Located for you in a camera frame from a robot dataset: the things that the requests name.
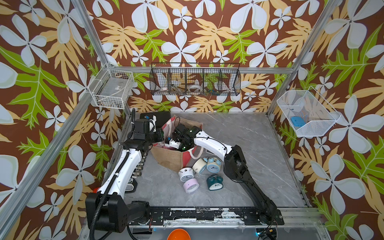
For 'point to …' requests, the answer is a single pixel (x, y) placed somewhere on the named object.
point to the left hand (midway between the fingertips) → (163, 130)
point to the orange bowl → (178, 234)
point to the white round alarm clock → (186, 174)
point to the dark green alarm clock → (215, 182)
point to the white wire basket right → (307, 114)
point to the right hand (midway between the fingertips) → (175, 156)
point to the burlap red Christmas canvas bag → (174, 159)
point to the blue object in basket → (298, 121)
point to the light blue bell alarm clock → (213, 165)
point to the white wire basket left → (112, 88)
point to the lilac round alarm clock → (191, 185)
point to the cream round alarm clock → (199, 165)
